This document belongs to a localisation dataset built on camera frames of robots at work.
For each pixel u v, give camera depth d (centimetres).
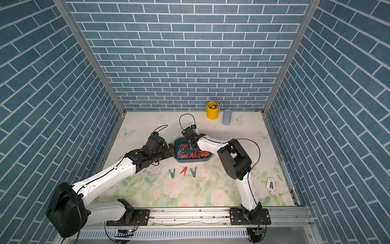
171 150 75
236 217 74
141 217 73
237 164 54
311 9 71
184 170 89
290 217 76
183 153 96
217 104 103
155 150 64
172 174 89
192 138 78
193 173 89
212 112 112
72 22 74
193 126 89
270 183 83
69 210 40
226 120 116
